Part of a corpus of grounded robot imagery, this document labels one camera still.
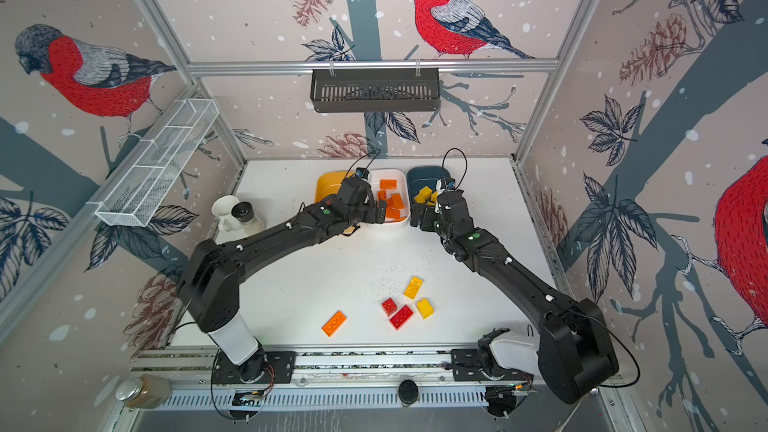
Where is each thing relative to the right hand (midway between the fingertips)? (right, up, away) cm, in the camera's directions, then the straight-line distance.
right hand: (423, 210), depth 84 cm
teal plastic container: (+2, +10, +29) cm, 31 cm away
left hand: (-14, +2, +2) cm, 14 cm away
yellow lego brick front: (0, -28, -2) cm, 28 cm away
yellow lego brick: (+2, +4, +23) cm, 23 cm away
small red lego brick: (-10, -26, -4) cm, 28 cm away
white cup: (-64, 0, +11) cm, 65 cm away
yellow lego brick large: (-3, -23, +3) cm, 23 cm away
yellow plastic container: (-33, +8, +25) cm, 42 cm away
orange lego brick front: (-25, -31, -4) cm, 40 cm away
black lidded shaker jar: (-56, -2, +8) cm, 57 cm away
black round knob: (-5, -37, -21) cm, 43 cm away
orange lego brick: (-11, +8, +27) cm, 30 cm away
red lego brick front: (-6, -30, -3) cm, 30 cm away
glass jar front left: (-63, -38, -20) cm, 76 cm away
